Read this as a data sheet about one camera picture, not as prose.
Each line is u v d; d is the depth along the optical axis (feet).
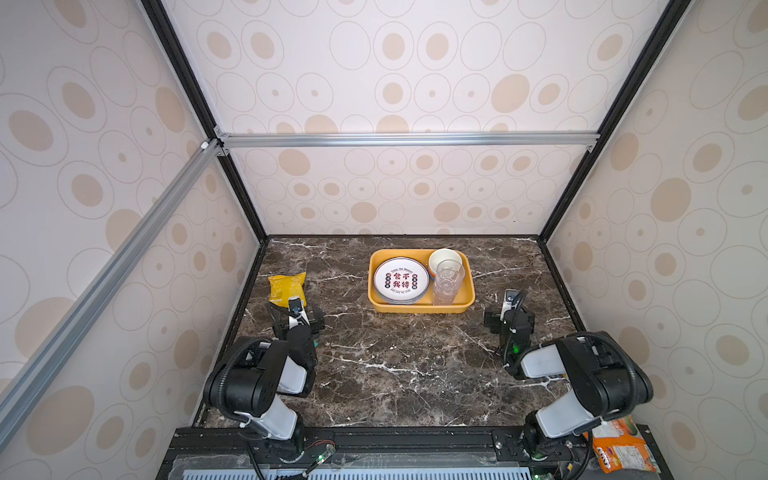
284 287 3.29
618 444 2.35
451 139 5.39
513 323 2.32
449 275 3.01
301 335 2.30
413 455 2.39
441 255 3.47
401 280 3.38
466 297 3.25
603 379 1.49
